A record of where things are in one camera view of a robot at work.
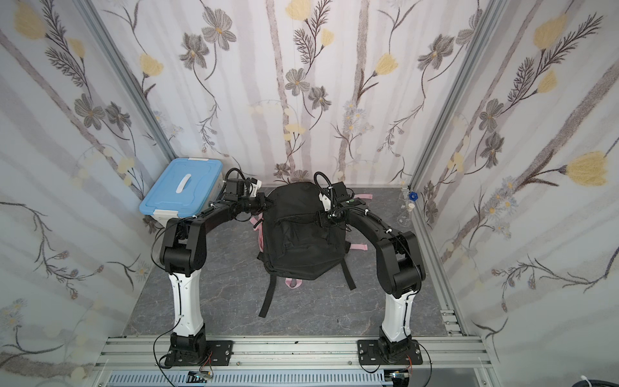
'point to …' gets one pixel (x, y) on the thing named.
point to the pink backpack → (257, 218)
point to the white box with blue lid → (191, 185)
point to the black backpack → (301, 240)
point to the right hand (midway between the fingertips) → (325, 214)
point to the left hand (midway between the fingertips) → (278, 199)
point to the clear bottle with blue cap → (405, 218)
